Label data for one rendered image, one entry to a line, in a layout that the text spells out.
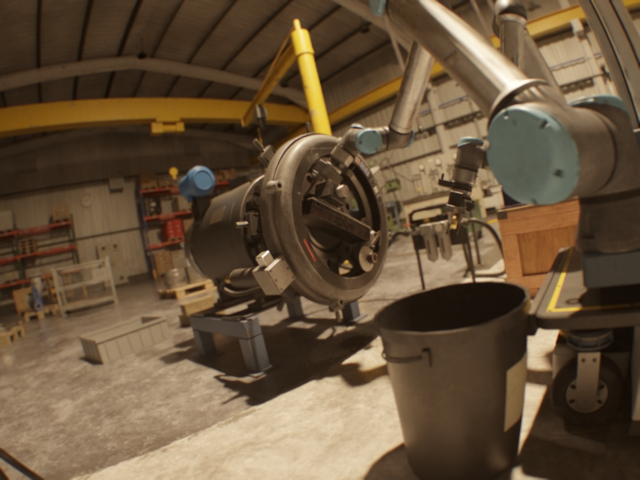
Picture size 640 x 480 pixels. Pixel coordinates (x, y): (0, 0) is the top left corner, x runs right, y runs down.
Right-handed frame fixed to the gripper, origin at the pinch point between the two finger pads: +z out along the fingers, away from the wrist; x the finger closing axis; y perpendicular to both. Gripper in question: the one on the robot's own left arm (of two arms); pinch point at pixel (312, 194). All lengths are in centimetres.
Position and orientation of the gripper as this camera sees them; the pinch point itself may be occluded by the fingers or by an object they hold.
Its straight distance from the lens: 136.6
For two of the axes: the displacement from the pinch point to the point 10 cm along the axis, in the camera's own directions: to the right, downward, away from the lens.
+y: -6.0, -5.4, 5.9
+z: -6.0, 7.9, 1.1
